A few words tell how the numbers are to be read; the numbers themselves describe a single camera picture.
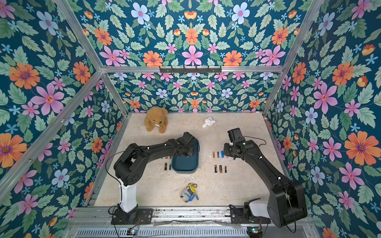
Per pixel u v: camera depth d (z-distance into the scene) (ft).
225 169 2.96
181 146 2.43
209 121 3.64
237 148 1.95
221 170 2.91
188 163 2.96
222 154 2.46
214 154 3.16
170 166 2.98
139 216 2.26
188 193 2.51
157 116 3.11
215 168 2.96
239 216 2.41
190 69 3.05
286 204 1.31
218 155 3.16
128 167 1.67
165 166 2.97
